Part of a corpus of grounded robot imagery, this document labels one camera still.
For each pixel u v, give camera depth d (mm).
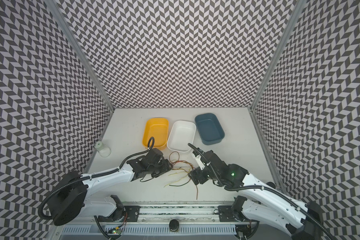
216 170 533
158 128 1054
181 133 1056
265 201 453
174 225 627
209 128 1063
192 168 886
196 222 720
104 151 893
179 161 895
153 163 669
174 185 819
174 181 806
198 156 642
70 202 400
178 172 860
